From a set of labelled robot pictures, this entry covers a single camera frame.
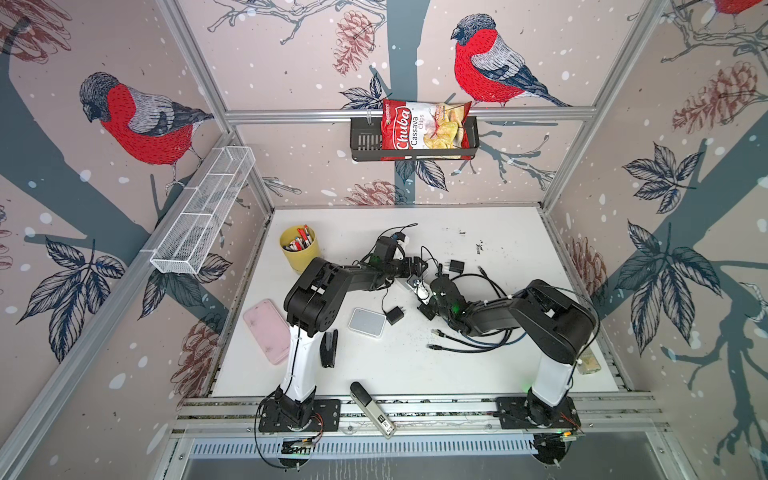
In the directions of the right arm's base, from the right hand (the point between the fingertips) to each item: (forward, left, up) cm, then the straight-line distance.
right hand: (416, 295), depth 95 cm
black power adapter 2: (+11, -14, +1) cm, 18 cm away
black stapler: (-19, +25, +2) cm, 31 cm away
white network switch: (-11, +15, +2) cm, 18 cm away
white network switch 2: (-4, 0, +14) cm, 15 cm away
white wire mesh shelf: (-6, +56, +32) cm, 65 cm away
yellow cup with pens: (+11, +39, +11) cm, 42 cm away
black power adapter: (-7, +7, +1) cm, 10 cm away
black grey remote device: (-31, +14, +4) cm, 34 cm away
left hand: (+8, -2, +5) cm, 10 cm away
